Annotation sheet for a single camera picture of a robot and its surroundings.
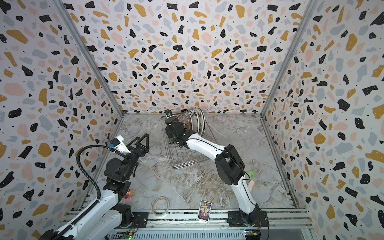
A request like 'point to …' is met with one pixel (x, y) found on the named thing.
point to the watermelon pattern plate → (202, 121)
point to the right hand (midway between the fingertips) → (168, 122)
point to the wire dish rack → (182, 157)
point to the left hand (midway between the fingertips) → (142, 134)
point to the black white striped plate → (198, 123)
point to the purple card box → (204, 211)
